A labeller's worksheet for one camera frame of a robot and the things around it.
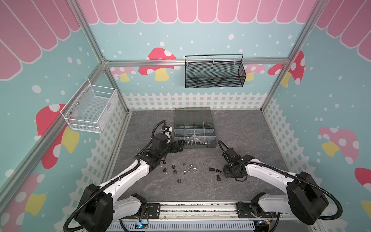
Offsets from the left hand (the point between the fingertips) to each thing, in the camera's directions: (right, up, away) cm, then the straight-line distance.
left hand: (177, 143), depth 84 cm
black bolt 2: (+25, -17, +4) cm, 30 cm away
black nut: (-2, -18, +4) cm, 19 cm away
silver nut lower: (+4, -18, +3) cm, 19 cm away
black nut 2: (-8, -17, +3) cm, 19 cm away
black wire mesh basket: (+28, +46, +10) cm, 55 cm away
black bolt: (+20, -16, +4) cm, 26 cm away
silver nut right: (+10, -16, +4) cm, 19 cm away
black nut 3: (-3, -16, +6) cm, 17 cm away
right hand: (+30, -18, +3) cm, 35 cm away
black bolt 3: (+24, -21, +1) cm, 32 cm away
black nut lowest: (+1, -22, +1) cm, 22 cm away
